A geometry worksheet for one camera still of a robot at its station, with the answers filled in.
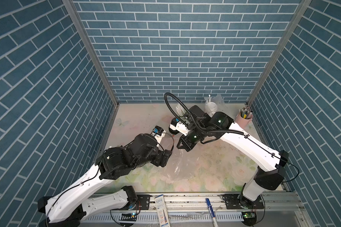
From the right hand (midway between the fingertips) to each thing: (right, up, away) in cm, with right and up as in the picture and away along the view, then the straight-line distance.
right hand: (179, 147), depth 65 cm
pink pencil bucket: (+46, +10, +35) cm, 58 cm away
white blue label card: (-8, -35, +4) cm, 36 cm away
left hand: (-5, -1, -3) cm, 5 cm away
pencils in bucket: (+46, +17, +30) cm, 57 cm away
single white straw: (+21, +26, +32) cm, 47 cm away
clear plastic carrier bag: (+25, +22, +32) cm, 46 cm away
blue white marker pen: (+17, -34, +5) cm, 39 cm away
